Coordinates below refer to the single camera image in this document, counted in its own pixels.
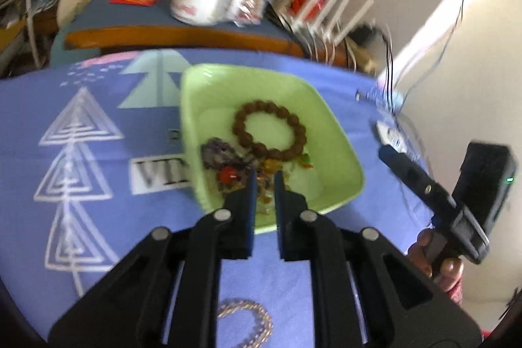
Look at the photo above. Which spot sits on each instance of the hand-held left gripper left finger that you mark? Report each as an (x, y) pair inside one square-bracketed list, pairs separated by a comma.
[(249, 217)]

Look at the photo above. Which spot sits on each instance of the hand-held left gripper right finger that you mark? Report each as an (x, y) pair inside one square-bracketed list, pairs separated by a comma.
[(280, 217)]

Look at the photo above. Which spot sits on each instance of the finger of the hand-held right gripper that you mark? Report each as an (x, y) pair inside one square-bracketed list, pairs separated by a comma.
[(412, 174)]

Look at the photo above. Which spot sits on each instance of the green plastic tray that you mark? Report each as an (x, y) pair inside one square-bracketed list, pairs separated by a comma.
[(285, 95)]

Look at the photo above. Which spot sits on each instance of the person's right hand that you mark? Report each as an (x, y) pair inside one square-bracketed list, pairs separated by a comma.
[(448, 270)]

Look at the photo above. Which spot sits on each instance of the white power strip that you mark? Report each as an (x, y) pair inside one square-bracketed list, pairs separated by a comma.
[(389, 136)]

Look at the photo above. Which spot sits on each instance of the printed blue blanket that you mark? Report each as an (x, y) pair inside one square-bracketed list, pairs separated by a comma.
[(102, 185)]

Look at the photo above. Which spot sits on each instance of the wooden desk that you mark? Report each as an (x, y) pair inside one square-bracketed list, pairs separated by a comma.
[(163, 38)]

